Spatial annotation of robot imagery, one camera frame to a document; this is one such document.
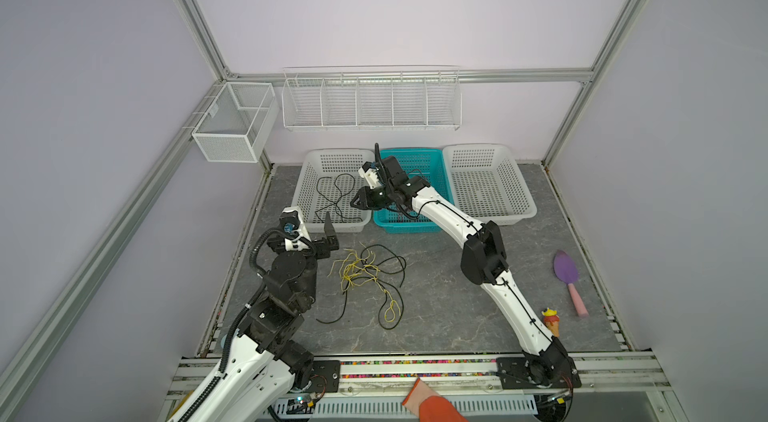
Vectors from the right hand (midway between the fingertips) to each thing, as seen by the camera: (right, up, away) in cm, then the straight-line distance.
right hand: (353, 204), depth 93 cm
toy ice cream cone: (+55, -31, -14) cm, 65 cm away
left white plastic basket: (-14, +8, +22) cm, 27 cm away
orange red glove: (+22, -47, -23) cm, 57 cm away
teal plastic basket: (+26, +15, +22) cm, 38 cm away
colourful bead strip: (+20, -43, -18) cm, 51 cm away
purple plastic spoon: (+67, -21, -1) cm, 70 cm away
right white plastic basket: (+49, +7, +22) cm, 55 cm away
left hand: (-7, -3, -25) cm, 26 cm away
